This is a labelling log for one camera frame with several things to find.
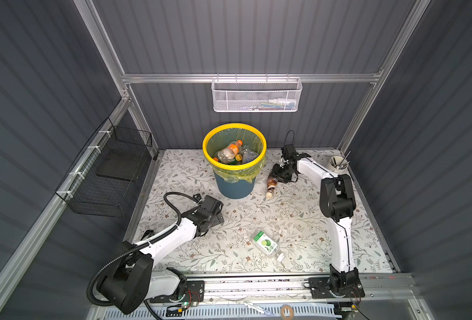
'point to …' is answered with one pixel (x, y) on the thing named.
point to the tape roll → (292, 312)
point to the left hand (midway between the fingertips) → (211, 218)
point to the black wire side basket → (102, 180)
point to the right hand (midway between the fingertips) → (274, 177)
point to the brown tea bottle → (272, 182)
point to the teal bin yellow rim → (234, 181)
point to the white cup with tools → (338, 164)
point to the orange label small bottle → (228, 154)
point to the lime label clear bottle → (266, 242)
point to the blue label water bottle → (247, 154)
